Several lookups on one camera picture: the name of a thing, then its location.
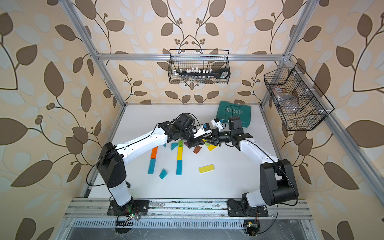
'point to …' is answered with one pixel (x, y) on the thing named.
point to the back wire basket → (199, 66)
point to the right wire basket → (301, 106)
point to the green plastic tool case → (226, 110)
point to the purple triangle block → (187, 144)
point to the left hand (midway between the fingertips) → (203, 139)
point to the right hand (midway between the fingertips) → (201, 138)
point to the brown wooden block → (197, 149)
